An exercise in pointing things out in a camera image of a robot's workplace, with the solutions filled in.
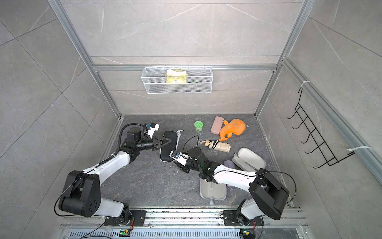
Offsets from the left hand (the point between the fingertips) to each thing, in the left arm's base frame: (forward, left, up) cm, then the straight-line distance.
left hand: (171, 140), depth 79 cm
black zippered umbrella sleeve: (-6, +3, -1) cm, 7 cm away
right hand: (-6, -3, -7) cm, 10 cm away
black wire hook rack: (-13, -67, +12) cm, 69 cm away
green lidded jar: (+24, -16, -16) cm, 33 cm away
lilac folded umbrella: (-7, -34, -18) cm, 39 cm away
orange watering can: (+20, -43, -15) cm, 50 cm away
